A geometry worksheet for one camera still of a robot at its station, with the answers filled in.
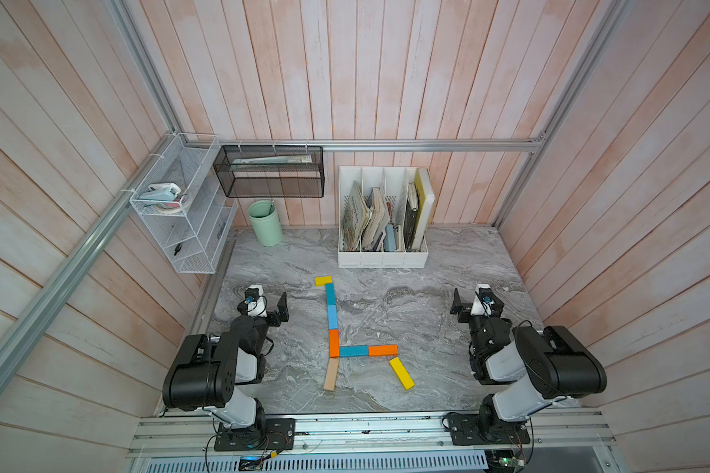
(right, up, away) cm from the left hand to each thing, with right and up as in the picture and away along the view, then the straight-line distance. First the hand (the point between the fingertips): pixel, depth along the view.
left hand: (272, 294), depth 90 cm
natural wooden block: (+19, -22, -8) cm, 30 cm away
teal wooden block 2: (+26, -16, -4) cm, 31 cm away
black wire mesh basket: (-4, +43, +14) cm, 45 cm away
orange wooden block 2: (+35, -17, -2) cm, 38 cm away
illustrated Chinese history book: (+27, +25, +10) cm, 38 cm away
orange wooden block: (+20, -15, -1) cm, 25 cm away
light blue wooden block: (+19, -8, +2) cm, 21 cm away
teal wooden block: (+17, -1, +11) cm, 20 cm away
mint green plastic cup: (-6, +26, +14) cm, 30 cm away
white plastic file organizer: (+33, +24, +11) cm, 43 cm away
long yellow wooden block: (+40, -22, -7) cm, 46 cm away
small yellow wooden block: (+14, +3, +14) cm, 20 cm away
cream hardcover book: (+49, +28, +4) cm, 57 cm away
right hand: (+62, +2, -2) cm, 62 cm away
